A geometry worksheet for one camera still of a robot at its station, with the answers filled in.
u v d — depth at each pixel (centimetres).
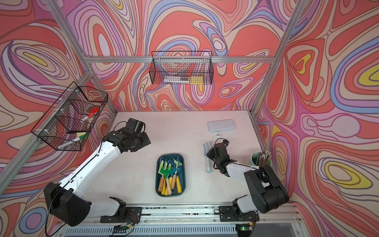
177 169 86
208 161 88
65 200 38
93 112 76
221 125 107
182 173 87
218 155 72
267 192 44
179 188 80
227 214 72
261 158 77
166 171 85
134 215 73
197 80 91
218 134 104
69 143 72
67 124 74
